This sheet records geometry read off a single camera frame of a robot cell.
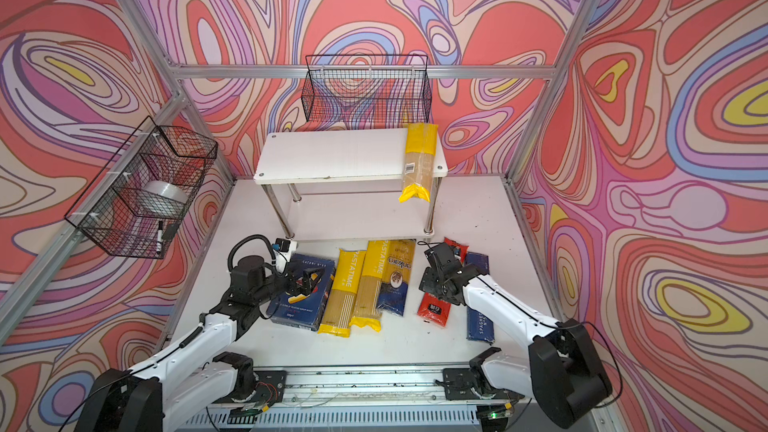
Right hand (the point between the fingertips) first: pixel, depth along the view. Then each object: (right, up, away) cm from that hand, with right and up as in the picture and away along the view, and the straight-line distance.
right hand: (437, 291), depth 86 cm
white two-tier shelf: (-28, +33, +12) cm, 45 cm away
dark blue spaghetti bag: (-12, +4, +4) cm, 13 cm away
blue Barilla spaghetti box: (+10, -8, -6) cm, 14 cm away
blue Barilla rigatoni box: (-36, -4, -7) cm, 37 cm away
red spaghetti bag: (-1, -5, -2) cm, 6 cm away
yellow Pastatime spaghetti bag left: (-28, -4, -2) cm, 29 cm away
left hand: (-35, +8, -3) cm, 36 cm away
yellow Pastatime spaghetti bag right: (-20, -5, -2) cm, 21 cm away
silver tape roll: (-68, +27, -16) cm, 75 cm away
